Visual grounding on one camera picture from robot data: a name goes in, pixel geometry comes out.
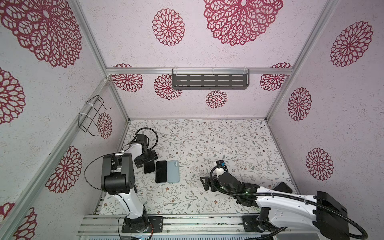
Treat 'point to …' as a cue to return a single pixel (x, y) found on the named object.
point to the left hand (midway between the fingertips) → (149, 163)
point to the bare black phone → (161, 171)
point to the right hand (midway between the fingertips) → (205, 176)
